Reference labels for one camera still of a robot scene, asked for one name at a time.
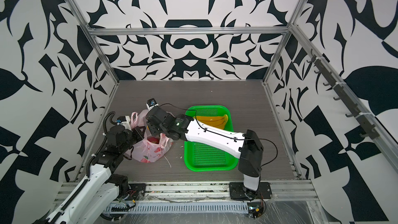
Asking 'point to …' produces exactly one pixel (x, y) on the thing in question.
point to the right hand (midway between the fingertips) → (152, 121)
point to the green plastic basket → (202, 157)
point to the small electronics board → (255, 209)
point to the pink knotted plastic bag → (151, 148)
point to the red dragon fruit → (153, 139)
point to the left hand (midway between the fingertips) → (145, 124)
